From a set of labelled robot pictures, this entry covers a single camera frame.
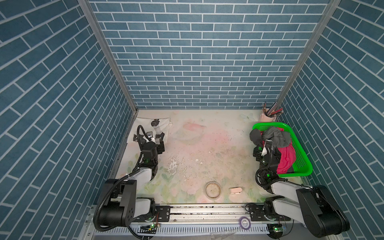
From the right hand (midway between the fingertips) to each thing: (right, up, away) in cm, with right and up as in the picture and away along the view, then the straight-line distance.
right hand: (267, 145), depth 86 cm
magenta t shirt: (+10, -6, -2) cm, 12 cm away
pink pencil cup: (+6, +17, +19) cm, 26 cm away
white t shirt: (-80, +12, +25) cm, 85 cm away
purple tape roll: (-19, -33, -14) cm, 41 cm away
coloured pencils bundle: (+12, +21, +20) cm, 32 cm away
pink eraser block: (-20, -23, -7) cm, 31 cm away
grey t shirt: (+9, +3, +4) cm, 11 cm away
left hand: (-68, +3, +4) cm, 68 cm away
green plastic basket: (+20, -12, -1) cm, 23 cm away
